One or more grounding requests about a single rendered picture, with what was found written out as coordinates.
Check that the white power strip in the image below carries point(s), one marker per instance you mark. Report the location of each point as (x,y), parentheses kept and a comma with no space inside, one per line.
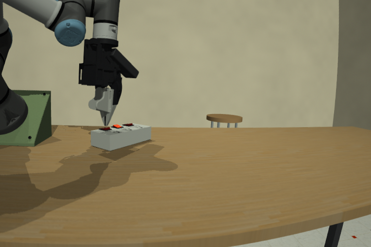
(120,136)

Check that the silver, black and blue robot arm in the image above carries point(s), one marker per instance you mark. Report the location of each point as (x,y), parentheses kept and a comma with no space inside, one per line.
(66,18)

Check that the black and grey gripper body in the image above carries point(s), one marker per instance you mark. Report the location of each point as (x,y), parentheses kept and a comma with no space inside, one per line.
(97,51)

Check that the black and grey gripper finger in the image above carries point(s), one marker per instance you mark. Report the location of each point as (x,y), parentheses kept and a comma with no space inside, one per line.
(110,99)
(98,96)

